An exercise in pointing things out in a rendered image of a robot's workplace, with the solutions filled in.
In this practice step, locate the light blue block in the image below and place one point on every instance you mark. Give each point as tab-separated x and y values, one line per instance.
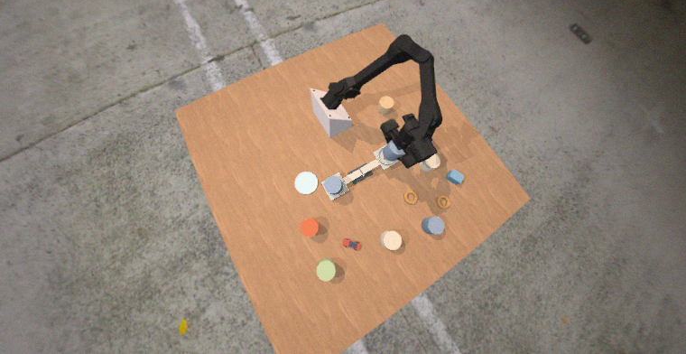
454	177

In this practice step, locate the orange cylinder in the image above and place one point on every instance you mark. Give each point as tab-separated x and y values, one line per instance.
309	227

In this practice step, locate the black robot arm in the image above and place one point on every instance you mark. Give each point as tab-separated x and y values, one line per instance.
417	132

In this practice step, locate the cream balance beam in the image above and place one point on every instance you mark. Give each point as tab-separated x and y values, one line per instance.
363	171

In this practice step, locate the white round dish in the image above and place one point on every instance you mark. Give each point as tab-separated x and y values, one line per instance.
306	183

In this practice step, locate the red toy car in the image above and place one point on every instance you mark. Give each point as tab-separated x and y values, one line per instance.
348	243

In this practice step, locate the pale green cylinder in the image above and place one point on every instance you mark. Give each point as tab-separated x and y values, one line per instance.
325	269

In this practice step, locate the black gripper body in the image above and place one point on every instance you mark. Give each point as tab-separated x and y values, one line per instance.
388	128

